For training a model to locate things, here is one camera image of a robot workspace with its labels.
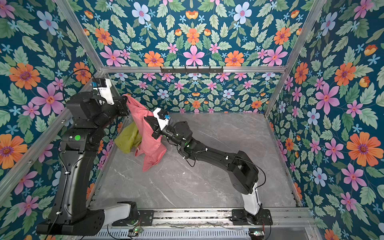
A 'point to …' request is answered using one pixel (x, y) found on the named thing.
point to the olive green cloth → (130, 138)
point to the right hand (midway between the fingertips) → (147, 114)
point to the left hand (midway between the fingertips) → (125, 90)
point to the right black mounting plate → (240, 217)
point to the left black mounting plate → (137, 218)
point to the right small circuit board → (256, 233)
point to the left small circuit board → (136, 231)
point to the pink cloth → (151, 149)
